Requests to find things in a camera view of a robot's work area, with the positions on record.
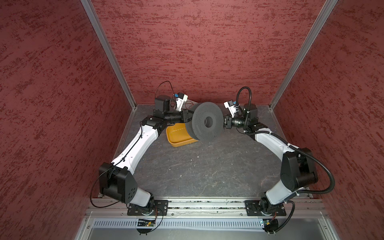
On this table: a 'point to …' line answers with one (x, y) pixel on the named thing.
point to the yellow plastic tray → (178, 135)
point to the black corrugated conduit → (253, 132)
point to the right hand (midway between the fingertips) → (214, 122)
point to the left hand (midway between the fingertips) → (196, 117)
